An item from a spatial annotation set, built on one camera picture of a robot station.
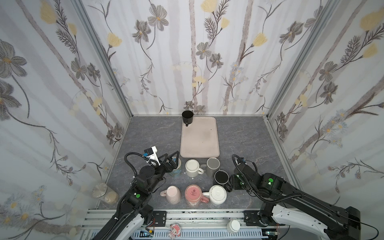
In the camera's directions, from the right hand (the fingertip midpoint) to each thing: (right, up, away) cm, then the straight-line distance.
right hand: (228, 178), depth 76 cm
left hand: (-29, +15, -3) cm, 33 cm away
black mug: (-3, 0, +2) cm, 4 cm away
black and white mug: (-23, +35, +32) cm, 52 cm away
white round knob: (-1, -17, -12) cm, 21 cm away
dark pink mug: (-18, -7, -4) cm, 20 cm away
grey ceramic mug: (-7, +5, +6) cm, 11 cm away
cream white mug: (-19, +3, +8) cm, 20 cm away
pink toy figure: (-26, -22, -8) cm, 35 cm away
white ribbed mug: (-6, -8, -1) cm, 10 cm away
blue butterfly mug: (-29, -1, +12) cm, 32 cm away
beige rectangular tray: (-14, +18, +29) cm, 37 cm away
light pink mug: (-28, -7, -3) cm, 29 cm away
